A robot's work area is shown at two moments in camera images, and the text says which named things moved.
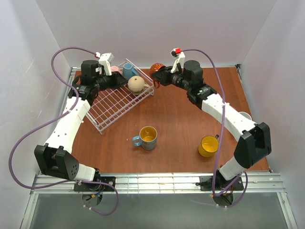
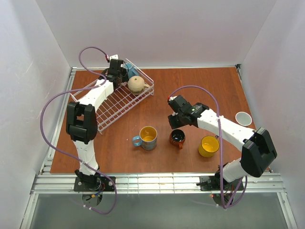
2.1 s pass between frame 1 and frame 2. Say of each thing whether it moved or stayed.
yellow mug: stayed
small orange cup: moved
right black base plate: stayed
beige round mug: stayed
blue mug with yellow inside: stayed
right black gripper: moved
